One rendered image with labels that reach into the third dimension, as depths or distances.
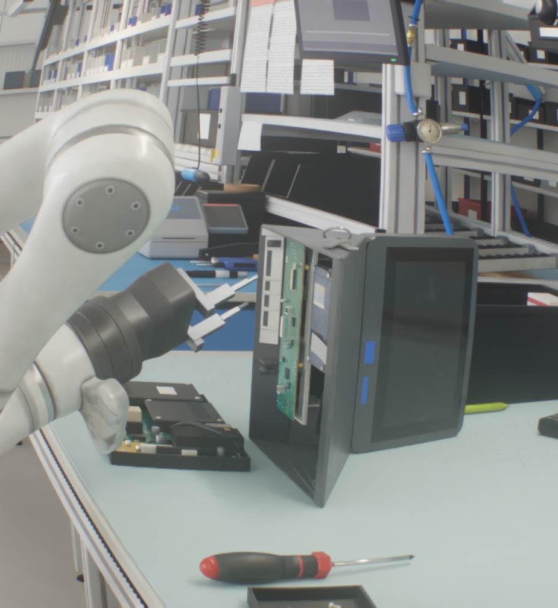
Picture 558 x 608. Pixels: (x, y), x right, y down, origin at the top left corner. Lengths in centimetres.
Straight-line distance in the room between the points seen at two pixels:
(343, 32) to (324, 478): 156
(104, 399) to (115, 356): 6
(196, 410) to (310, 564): 46
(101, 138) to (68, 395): 31
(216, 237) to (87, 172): 257
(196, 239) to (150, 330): 219
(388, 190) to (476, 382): 133
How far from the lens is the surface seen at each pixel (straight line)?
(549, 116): 782
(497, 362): 154
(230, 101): 385
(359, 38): 253
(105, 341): 109
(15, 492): 436
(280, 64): 350
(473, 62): 291
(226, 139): 385
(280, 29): 353
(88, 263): 85
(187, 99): 521
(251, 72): 374
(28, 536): 390
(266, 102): 565
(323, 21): 259
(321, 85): 318
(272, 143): 434
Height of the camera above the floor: 133
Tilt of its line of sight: 9 degrees down
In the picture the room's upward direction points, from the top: 3 degrees clockwise
